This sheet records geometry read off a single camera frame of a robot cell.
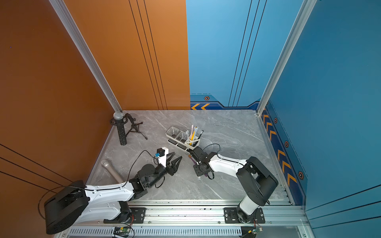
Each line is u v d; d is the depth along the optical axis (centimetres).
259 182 45
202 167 65
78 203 43
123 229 72
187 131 85
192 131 90
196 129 86
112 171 87
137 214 74
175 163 71
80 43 81
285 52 86
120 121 83
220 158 59
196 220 74
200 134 87
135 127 100
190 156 94
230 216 72
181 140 99
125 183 59
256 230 69
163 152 67
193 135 90
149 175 59
